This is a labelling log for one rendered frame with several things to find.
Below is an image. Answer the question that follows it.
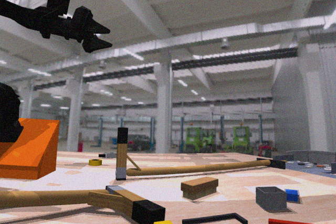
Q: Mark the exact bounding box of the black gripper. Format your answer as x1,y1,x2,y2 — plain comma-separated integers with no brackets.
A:
59,7,112,53

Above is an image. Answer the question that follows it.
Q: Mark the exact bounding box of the yellow ring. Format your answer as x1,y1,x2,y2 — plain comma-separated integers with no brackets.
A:
89,159,102,166

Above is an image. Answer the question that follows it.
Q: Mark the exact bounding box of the dark grey l-shaped bar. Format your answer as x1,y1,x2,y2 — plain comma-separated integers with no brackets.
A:
182,213,248,224

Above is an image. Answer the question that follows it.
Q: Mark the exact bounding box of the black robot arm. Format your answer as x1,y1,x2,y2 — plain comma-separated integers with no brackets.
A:
0,0,70,143

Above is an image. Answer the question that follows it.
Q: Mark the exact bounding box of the blue-handled scraper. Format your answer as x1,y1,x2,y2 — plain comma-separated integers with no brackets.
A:
285,189,299,202

